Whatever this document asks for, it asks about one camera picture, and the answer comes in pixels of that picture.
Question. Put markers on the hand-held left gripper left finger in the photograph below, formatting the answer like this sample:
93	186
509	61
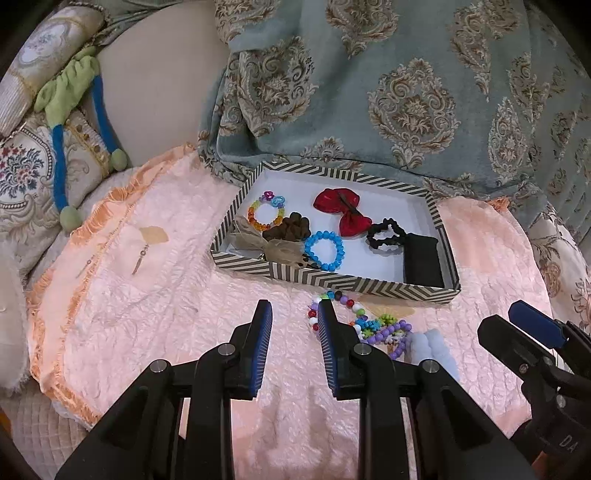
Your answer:
261	350

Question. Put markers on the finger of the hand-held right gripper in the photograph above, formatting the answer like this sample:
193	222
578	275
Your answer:
508	341
538	323

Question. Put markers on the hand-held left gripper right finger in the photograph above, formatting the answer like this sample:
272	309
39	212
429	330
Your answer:
328	350

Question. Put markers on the striped cardboard box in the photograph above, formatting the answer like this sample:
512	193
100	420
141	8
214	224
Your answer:
346	281

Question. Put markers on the brown feather hair clip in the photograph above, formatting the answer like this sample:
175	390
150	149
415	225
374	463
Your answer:
281	251

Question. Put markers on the black cloth pouch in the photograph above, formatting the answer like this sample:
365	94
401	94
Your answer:
422	263

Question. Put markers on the black scrunchie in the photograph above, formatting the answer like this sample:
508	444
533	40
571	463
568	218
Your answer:
376	240

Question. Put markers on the brown scrunchie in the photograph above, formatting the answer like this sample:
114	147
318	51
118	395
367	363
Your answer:
286	228

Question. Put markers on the red bow hair clip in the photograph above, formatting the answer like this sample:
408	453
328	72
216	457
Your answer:
351	224

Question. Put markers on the beige paper tag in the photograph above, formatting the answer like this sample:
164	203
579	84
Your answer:
154	234
388	310

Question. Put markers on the light blue fluffy scrunchie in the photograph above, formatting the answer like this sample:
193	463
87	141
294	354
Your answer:
434	348

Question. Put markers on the pink quilted blanket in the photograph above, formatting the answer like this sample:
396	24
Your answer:
161	323

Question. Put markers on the gold dangling earring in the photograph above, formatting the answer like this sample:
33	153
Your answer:
140	263
84	268

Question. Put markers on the beige quilted mat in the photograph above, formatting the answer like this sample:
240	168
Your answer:
41	420

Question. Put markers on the white fluffy cushion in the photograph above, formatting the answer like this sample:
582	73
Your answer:
9	323

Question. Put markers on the plain beige cushion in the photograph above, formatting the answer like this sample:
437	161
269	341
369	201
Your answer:
161	92

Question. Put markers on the teal damask blanket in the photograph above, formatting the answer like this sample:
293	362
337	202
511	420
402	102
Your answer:
369	69

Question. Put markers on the floral embroidered cushion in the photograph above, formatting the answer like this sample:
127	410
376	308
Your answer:
23	175

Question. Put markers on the green and blue plush toy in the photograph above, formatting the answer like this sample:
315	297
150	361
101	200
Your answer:
69	83

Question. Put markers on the grey patterned bolster cushion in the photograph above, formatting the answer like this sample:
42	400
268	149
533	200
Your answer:
46	41

